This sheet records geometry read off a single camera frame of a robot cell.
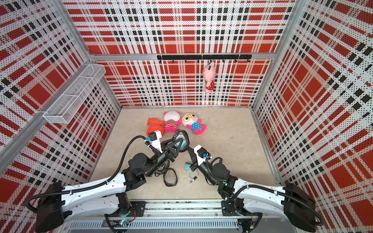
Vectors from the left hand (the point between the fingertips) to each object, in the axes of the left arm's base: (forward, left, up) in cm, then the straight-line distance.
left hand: (183, 138), depth 65 cm
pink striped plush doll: (+32, +12, -25) cm, 42 cm away
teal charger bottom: (-2, 0, -29) cm, 29 cm away
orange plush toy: (+28, +25, -26) cm, 45 cm away
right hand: (-1, -3, -6) cm, 7 cm away
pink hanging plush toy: (+46, -14, +5) cm, 49 cm away
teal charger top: (-3, 0, 0) cm, 3 cm away
